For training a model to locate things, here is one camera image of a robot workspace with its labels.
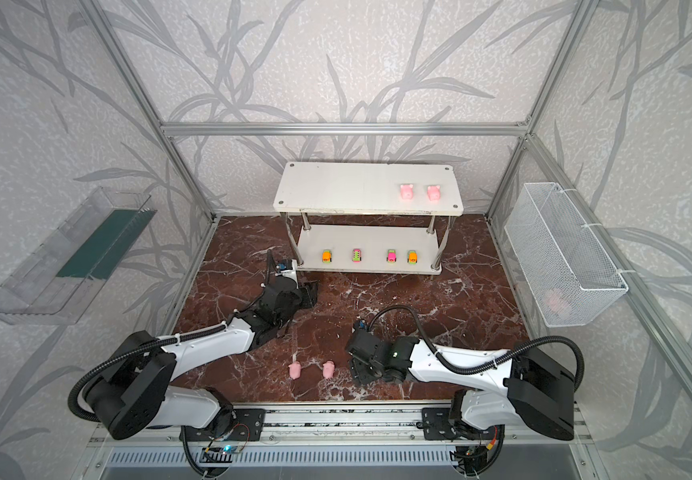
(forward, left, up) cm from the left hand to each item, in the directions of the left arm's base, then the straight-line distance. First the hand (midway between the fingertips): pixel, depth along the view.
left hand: (316, 275), depth 88 cm
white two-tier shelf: (+15, -15, +21) cm, 30 cm away
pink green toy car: (+10, -12, -4) cm, 16 cm away
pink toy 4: (+11, -32, +23) cm, 41 cm away
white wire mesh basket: (-14, -57, +24) cm, 63 cm away
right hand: (-22, -13, -8) cm, 27 cm away
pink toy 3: (+11, -25, +24) cm, 36 cm away
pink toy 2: (-24, -5, -10) cm, 26 cm away
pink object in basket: (-13, -61, +9) cm, 63 cm away
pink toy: (-24, +4, -10) cm, 27 cm away
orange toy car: (+10, -2, -5) cm, 11 cm away
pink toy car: (+10, -23, -4) cm, 26 cm away
